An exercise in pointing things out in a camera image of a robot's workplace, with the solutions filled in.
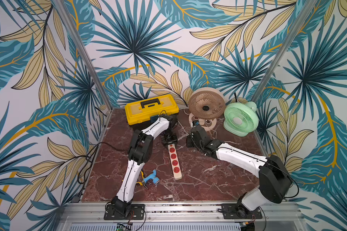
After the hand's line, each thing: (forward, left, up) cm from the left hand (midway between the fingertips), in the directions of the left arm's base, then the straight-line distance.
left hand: (172, 148), depth 96 cm
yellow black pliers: (-23, +17, 0) cm, 28 cm away
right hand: (+1, -9, +12) cm, 16 cm away
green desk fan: (+10, -41, +20) cm, 46 cm away
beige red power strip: (-10, -2, +2) cm, 10 cm away
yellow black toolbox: (+15, +22, +16) cm, 31 cm away
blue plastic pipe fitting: (-21, +9, +1) cm, 23 cm away
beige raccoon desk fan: (+18, -20, +23) cm, 35 cm away
